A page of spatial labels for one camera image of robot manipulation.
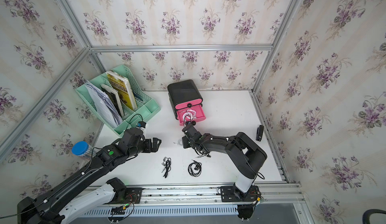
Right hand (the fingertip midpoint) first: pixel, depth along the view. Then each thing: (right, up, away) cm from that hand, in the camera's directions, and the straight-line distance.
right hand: (186, 140), depth 91 cm
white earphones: (+2, +17, +4) cm, 17 cm away
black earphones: (+5, -13, -9) cm, 17 cm away
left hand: (-15, +3, -15) cm, 21 cm away
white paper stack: (-43, +22, -13) cm, 50 cm away
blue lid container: (-48, +2, -22) cm, 53 cm away
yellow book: (-40, +32, +2) cm, 51 cm away
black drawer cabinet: (-3, +31, +7) cm, 32 cm away
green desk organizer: (-28, +21, +10) cm, 36 cm away
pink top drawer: (+1, +23, 0) cm, 23 cm away
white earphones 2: (+1, +12, +4) cm, 13 cm away
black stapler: (+46, +5, +2) cm, 46 cm away
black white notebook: (-44, +27, -1) cm, 52 cm away
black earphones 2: (-11, -11, -8) cm, 17 cm away
